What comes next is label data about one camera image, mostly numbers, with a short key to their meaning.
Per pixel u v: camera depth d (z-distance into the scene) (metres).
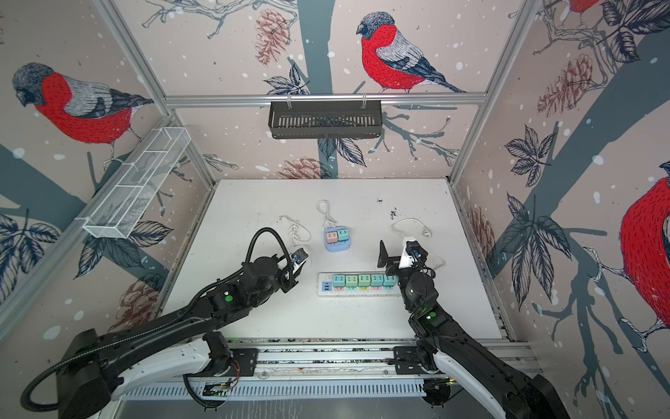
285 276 0.67
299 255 0.65
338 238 0.94
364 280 0.83
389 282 0.84
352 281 0.83
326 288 0.86
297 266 0.64
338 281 0.83
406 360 0.73
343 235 0.94
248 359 0.74
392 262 0.70
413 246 0.65
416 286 0.58
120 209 0.72
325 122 1.06
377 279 0.83
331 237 0.93
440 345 0.56
